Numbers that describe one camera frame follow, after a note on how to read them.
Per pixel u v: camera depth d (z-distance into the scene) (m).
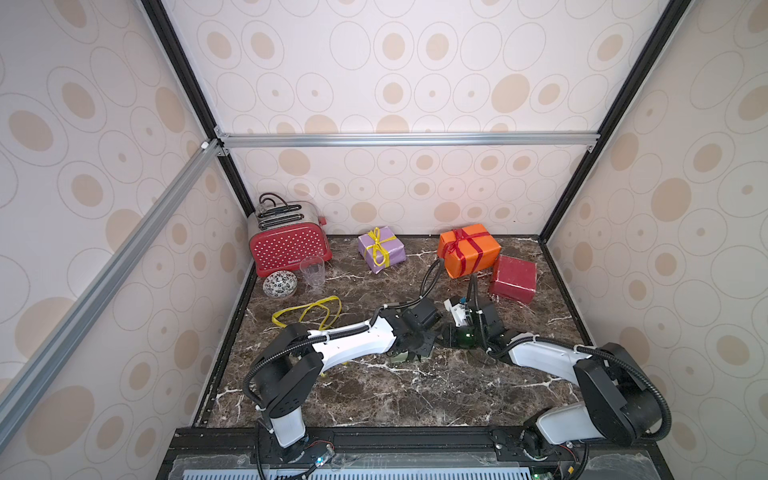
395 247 1.07
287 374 0.45
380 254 1.04
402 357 0.84
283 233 0.97
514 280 0.98
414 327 0.65
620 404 0.43
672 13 0.68
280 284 1.03
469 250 1.02
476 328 0.70
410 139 0.92
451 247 1.03
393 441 0.75
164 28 0.69
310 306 0.99
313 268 1.05
